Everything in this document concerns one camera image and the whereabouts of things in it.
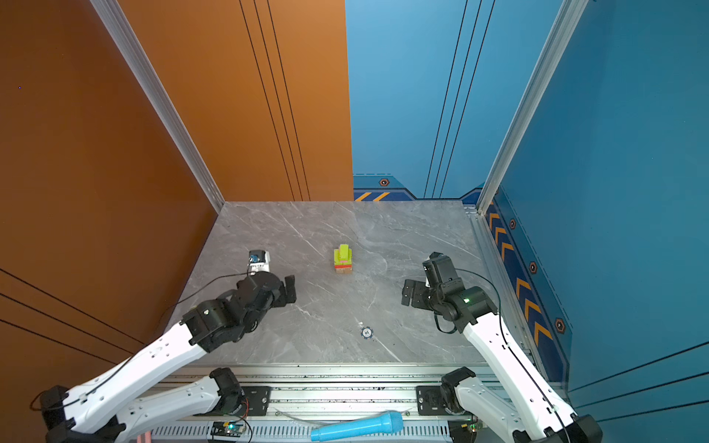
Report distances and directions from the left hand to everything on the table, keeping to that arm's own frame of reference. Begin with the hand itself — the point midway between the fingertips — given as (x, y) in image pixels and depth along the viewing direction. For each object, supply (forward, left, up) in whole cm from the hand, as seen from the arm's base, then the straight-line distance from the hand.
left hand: (282, 277), depth 74 cm
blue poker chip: (-7, -23, -20) cm, 32 cm away
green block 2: (+18, -17, -15) cm, 29 cm away
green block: (+16, -12, -13) cm, 24 cm away
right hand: (-2, -36, -5) cm, 37 cm away
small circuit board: (-32, +13, -23) cm, 41 cm away
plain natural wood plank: (+14, -15, -20) cm, 29 cm away
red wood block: (+13, -15, -15) cm, 25 cm away
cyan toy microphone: (-31, -29, -16) cm, 45 cm away
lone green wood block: (+17, -15, -11) cm, 25 cm away
